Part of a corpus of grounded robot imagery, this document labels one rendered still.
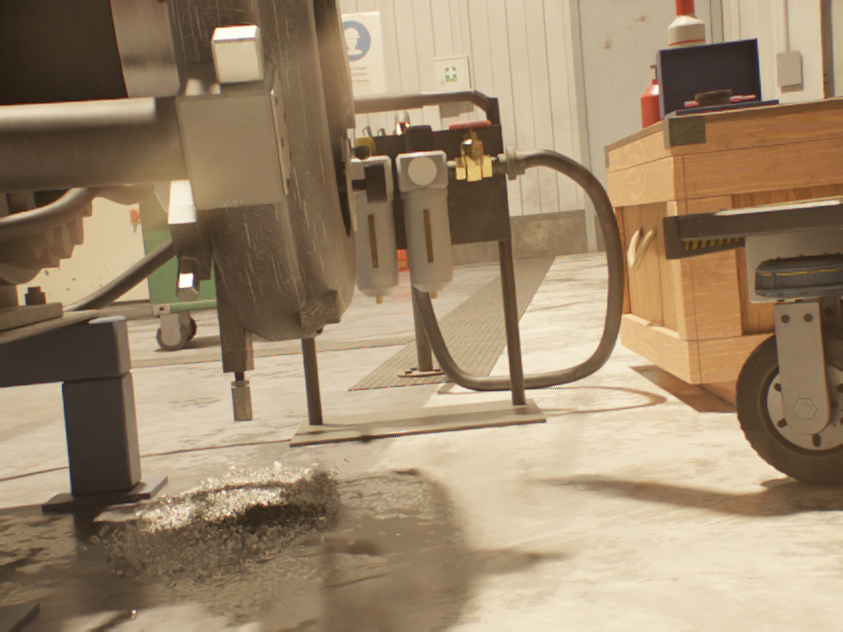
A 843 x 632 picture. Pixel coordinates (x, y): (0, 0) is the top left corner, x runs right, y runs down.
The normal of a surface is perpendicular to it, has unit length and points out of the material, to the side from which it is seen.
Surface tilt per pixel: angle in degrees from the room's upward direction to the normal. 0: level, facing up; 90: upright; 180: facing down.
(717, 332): 90
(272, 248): 136
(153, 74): 112
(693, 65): 85
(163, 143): 99
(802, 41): 90
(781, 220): 90
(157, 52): 106
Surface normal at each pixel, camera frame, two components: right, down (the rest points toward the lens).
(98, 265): -0.26, 0.07
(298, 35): 0.74, 0.11
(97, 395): 0.02, 0.05
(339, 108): 0.09, 0.93
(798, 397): -0.51, 0.09
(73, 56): -0.01, 0.39
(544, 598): -0.09, -0.99
